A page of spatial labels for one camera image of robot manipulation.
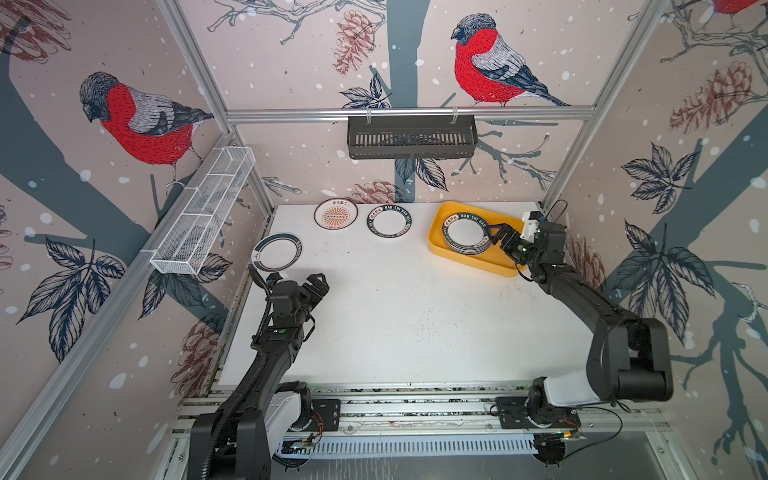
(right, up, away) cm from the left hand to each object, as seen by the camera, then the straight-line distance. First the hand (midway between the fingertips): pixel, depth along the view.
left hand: (315, 282), depth 85 cm
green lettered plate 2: (+50, +14, +23) cm, 57 cm away
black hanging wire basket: (+30, +49, +20) cm, 60 cm away
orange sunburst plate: (-1, +22, +36) cm, 42 cm away
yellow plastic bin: (+57, +6, +13) cm, 59 cm away
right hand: (+53, +14, +2) cm, 55 cm away
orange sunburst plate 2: (+50, +10, +19) cm, 54 cm away
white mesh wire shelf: (-27, +12, -14) cm, 33 cm away
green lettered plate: (+21, +19, +33) cm, 43 cm away
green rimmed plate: (-20, +7, +23) cm, 31 cm away
